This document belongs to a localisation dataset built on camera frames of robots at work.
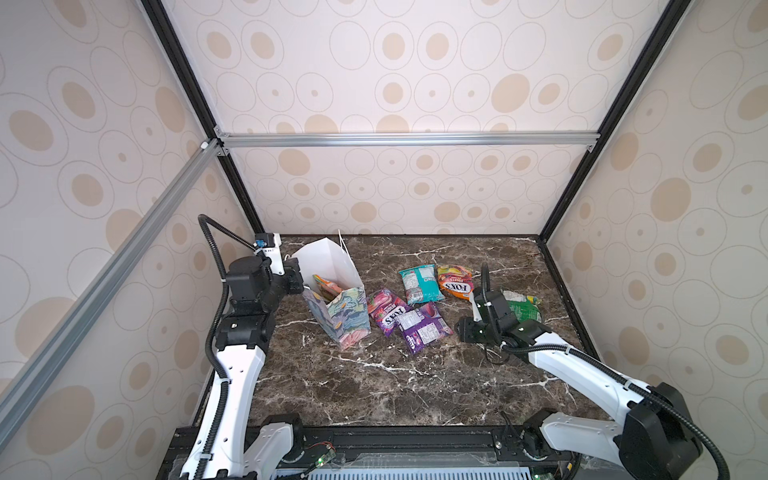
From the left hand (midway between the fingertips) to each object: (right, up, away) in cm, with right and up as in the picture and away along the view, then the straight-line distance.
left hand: (303, 255), depth 71 cm
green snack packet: (+64, -16, +23) cm, 70 cm away
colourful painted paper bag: (+8, -11, +1) cm, 13 cm away
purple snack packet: (+30, -21, +21) cm, 43 cm away
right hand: (+41, -20, +14) cm, 48 cm away
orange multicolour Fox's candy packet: (+2, -9, +18) cm, 20 cm away
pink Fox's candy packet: (+19, -17, +25) cm, 36 cm away
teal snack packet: (+32, -9, +31) cm, 46 cm away
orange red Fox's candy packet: (+43, -8, +29) cm, 53 cm away
